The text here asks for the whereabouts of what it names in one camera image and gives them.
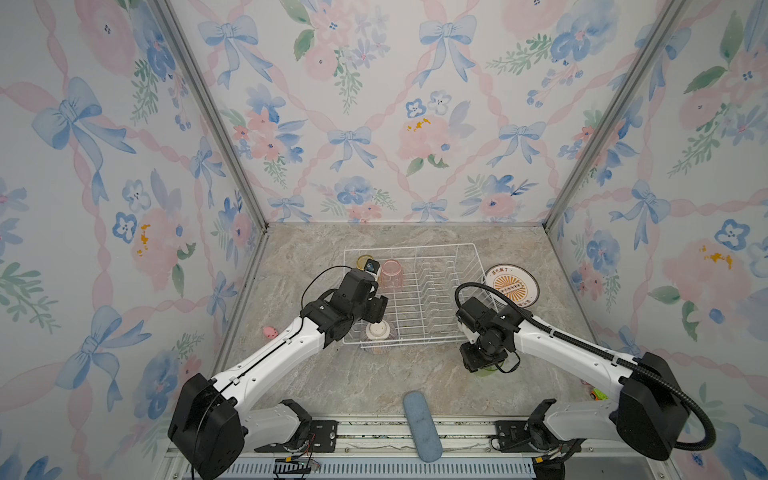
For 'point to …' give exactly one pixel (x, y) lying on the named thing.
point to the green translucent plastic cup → (486, 373)
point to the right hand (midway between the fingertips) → (471, 360)
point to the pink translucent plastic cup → (391, 274)
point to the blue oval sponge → (424, 433)
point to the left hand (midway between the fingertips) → (374, 293)
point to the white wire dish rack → (424, 286)
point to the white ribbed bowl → (378, 330)
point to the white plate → (514, 281)
